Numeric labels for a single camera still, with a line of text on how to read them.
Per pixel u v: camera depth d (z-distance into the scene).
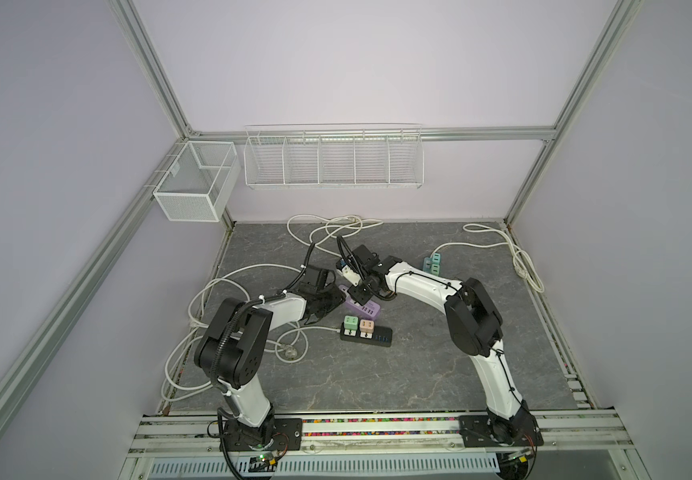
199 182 1.03
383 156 1.03
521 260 1.14
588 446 0.74
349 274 0.88
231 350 0.48
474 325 0.55
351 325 0.86
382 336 0.87
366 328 0.86
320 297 0.82
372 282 0.71
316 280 0.77
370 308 0.94
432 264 1.00
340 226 1.16
